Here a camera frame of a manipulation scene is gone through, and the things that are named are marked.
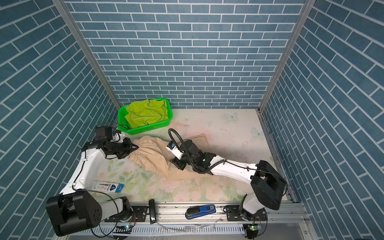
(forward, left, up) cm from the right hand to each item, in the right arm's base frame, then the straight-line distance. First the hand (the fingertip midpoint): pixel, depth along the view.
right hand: (171, 155), depth 79 cm
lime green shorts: (+36, +27, -6) cm, 46 cm away
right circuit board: (-28, -43, -18) cm, 54 cm away
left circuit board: (-33, +19, -18) cm, 42 cm away
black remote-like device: (-25, +6, -12) cm, 28 cm away
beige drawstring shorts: (0, +11, -1) cm, 11 cm away
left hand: (+4, +19, +2) cm, 20 cm away
